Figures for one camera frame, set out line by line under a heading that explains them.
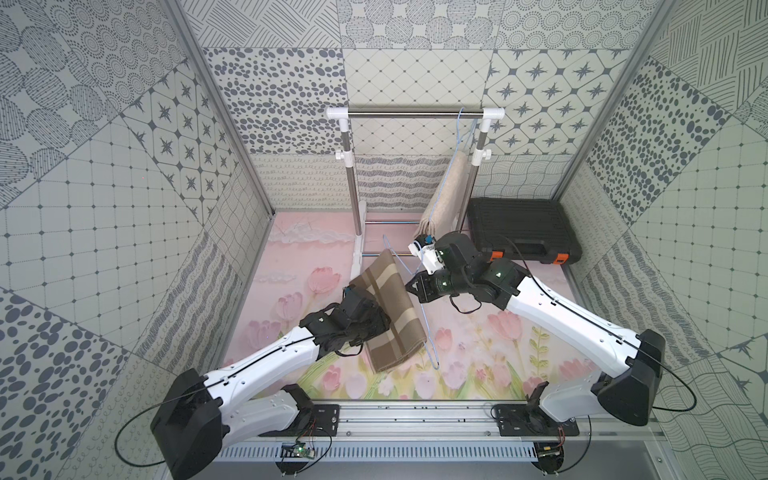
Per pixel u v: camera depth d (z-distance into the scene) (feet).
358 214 3.24
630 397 1.27
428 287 2.04
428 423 2.48
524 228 3.54
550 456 2.35
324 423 2.40
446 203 2.77
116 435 1.23
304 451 2.30
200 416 1.29
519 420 2.35
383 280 2.80
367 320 2.08
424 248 2.12
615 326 1.44
